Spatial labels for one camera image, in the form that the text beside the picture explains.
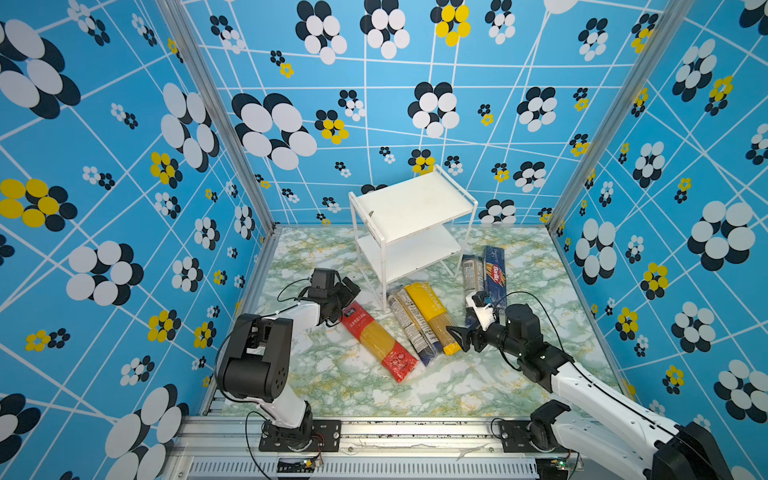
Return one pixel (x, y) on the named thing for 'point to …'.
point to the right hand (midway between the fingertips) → (461, 317)
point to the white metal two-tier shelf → (411, 224)
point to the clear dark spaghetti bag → (473, 280)
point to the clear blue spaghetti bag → (413, 325)
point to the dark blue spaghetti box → (494, 259)
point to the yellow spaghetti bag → (436, 314)
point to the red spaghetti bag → (392, 355)
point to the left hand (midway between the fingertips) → (355, 292)
